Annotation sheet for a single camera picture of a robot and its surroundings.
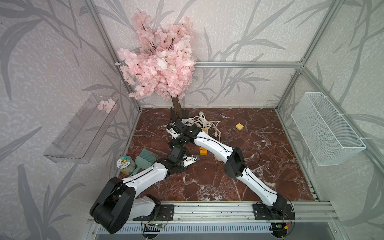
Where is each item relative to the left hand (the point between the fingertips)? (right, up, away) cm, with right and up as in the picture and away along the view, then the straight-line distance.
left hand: (184, 159), depth 89 cm
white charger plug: (-5, +17, -8) cm, 20 cm away
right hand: (-7, +10, +4) cm, 13 cm away
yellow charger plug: (+38, +19, +19) cm, 47 cm away
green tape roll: (-31, -1, -7) cm, 32 cm away
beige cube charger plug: (+13, +17, +7) cm, 23 cm away
